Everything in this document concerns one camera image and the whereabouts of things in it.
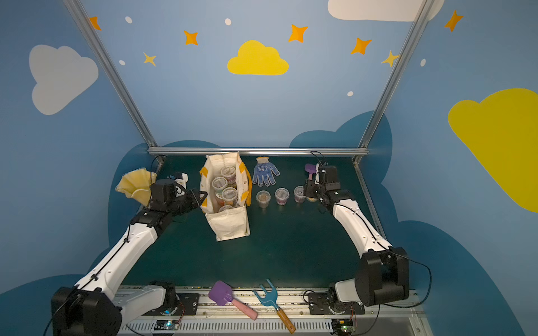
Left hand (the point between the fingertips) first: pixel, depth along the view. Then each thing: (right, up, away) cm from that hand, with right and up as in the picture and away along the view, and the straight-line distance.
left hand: (211, 192), depth 80 cm
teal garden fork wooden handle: (+23, -39, -6) cm, 45 cm away
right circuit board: (+49, -46, -9) cm, 68 cm away
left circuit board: (-13, -45, -10) cm, 48 cm away
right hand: (+43, +3, +8) cm, 43 cm away
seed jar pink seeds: (+37, -2, +21) cm, 42 cm away
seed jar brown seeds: (+19, -4, +18) cm, 27 cm away
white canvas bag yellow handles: (+6, -13, +2) cm, 14 cm away
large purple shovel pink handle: (+5, -37, -4) cm, 37 cm away
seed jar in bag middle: (0, +3, +12) cm, 12 cm away
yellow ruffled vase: (-34, +3, +8) cm, 35 cm away
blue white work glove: (+19, +9, +35) cm, 41 cm away
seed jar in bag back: (+4, +8, +15) cm, 18 cm away
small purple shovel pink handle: (+46, +11, +35) cm, 59 cm away
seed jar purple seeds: (+28, -3, +19) cm, 34 cm away
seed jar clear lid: (+41, -4, +7) cm, 41 cm away
